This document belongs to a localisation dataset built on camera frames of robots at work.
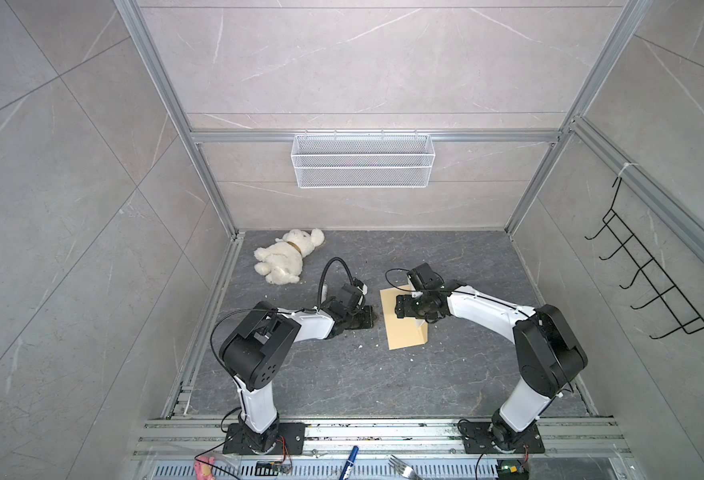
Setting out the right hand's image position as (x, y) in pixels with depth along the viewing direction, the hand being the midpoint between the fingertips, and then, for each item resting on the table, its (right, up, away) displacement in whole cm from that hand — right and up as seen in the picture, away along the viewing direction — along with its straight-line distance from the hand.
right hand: (405, 307), depth 93 cm
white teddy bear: (-41, +15, +5) cm, 44 cm away
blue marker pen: (-17, -33, -24) cm, 44 cm away
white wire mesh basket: (-13, +49, +8) cm, 51 cm away
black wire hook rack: (+52, +4, -34) cm, 62 cm away
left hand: (-9, -1, 0) cm, 9 cm away
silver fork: (-4, -33, -25) cm, 42 cm away
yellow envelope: (-2, -7, -3) cm, 8 cm away
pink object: (-51, -33, -26) cm, 66 cm away
